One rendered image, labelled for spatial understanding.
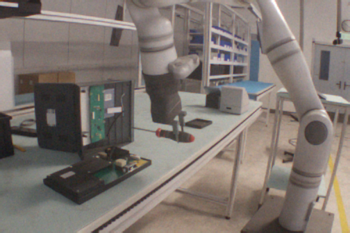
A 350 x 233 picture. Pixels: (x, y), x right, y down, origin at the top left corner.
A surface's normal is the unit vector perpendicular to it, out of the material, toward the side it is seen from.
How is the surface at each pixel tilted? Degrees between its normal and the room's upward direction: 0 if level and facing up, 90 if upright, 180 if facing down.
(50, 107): 90
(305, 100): 107
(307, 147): 93
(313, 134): 91
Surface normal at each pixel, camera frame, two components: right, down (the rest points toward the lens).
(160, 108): -0.44, 0.21
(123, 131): 0.65, 0.19
